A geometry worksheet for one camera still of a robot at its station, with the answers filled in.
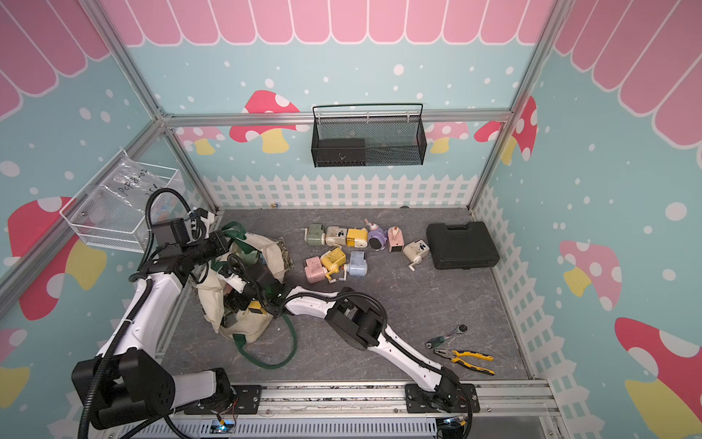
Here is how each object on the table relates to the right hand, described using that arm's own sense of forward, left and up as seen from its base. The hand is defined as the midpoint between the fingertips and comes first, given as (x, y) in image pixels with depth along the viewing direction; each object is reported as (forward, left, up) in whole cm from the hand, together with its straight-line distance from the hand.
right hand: (224, 291), depth 86 cm
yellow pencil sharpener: (+25, -42, -5) cm, 49 cm away
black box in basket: (+35, -38, +27) cm, 58 cm away
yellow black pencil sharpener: (-4, -9, -4) cm, 11 cm away
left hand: (+10, -6, +14) cm, 18 cm away
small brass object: (+48, -4, -9) cm, 49 cm away
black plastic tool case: (+20, -81, -5) cm, 84 cm away
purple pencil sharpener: (+23, -50, -3) cm, 55 cm away
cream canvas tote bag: (-13, -14, -9) cm, 21 cm away
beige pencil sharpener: (+26, -34, -5) cm, 43 cm away
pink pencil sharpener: (+22, -56, -2) cm, 61 cm away
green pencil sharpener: (+26, -26, -4) cm, 37 cm away
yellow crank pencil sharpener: (+14, -33, -5) cm, 36 cm away
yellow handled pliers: (-18, -71, -9) cm, 73 cm away
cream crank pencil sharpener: (+19, -64, -6) cm, 67 cm away
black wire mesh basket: (+48, -45, +25) cm, 71 cm away
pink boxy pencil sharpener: (+10, -27, -4) cm, 29 cm away
